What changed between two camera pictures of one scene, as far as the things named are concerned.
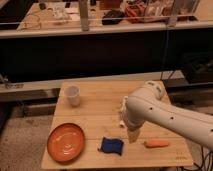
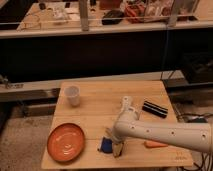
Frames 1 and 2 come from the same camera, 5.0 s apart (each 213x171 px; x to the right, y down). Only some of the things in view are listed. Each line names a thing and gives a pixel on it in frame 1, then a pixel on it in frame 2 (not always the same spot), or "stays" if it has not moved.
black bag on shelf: x=113 y=17 stays
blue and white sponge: x=111 y=145 stays
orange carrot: x=156 y=143 stays
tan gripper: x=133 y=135 to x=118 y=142
